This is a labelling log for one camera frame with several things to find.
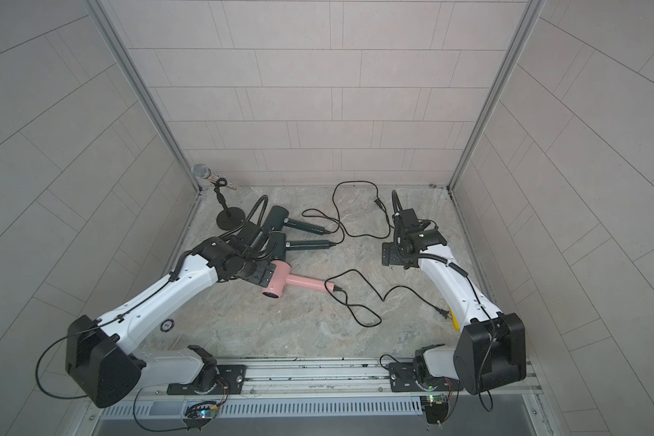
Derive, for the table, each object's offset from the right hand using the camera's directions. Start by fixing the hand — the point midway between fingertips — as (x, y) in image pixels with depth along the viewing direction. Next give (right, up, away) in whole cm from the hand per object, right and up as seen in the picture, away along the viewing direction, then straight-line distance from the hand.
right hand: (399, 254), depth 84 cm
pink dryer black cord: (-15, -16, 0) cm, 22 cm away
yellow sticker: (+16, -20, -3) cm, 26 cm away
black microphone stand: (-62, +11, +21) cm, 66 cm away
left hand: (-42, -3, -4) cm, 42 cm away
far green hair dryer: (-43, +11, +21) cm, 49 cm away
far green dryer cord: (-3, +18, +28) cm, 33 cm away
